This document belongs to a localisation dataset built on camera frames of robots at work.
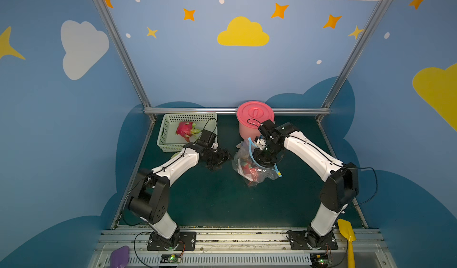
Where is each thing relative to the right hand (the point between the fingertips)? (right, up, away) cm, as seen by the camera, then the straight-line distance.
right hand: (257, 164), depth 81 cm
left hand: (-12, +1, +5) cm, 13 cm away
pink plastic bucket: (-2, +15, +26) cm, 30 cm away
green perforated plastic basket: (-51, +10, +29) cm, 60 cm away
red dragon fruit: (-38, +17, +20) cm, 46 cm away
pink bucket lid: (-1, +26, +17) cm, 31 cm away
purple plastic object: (-58, -37, -9) cm, 69 cm away
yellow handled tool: (+38, -28, -4) cm, 47 cm away
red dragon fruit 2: (-2, -5, +5) cm, 7 cm away
